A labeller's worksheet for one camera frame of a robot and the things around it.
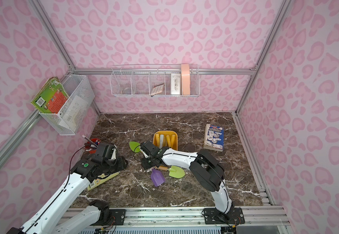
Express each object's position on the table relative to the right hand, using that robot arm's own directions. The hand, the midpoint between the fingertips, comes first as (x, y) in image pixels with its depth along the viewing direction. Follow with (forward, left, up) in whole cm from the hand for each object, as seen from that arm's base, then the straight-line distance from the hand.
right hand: (144, 163), depth 88 cm
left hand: (-3, +7, +10) cm, 13 cm away
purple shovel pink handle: (-7, -8, -4) cm, 11 cm away
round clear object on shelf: (+39, +13, +24) cm, 48 cm away
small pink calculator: (+41, -7, +24) cm, 48 cm away
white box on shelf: (+42, -19, +27) cm, 53 cm away
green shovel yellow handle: (-3, -18, -3) cm, 19 cm away
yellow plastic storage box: (+19, -12, -1) cm, 22 cm away
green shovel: (+13, +9, -2) cm, 16 cm away
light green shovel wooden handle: (+17, -6, +1) cm, 18 cm away
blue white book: (+21, -45, -3) cm, 49 cm away
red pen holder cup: (+9, +34, +5) cm, 35 cm away
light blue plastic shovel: (+15, -9, +2) cm, 18 cm away
